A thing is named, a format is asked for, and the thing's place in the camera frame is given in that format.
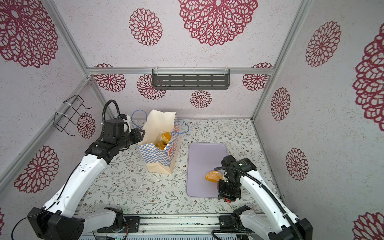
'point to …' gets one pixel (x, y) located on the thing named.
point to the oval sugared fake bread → (214, 176)
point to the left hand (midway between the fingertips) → (143, 134)
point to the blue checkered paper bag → (158, 121)
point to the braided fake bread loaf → (166, 137)
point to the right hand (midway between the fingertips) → (220, 196)
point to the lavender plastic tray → (202, 157)
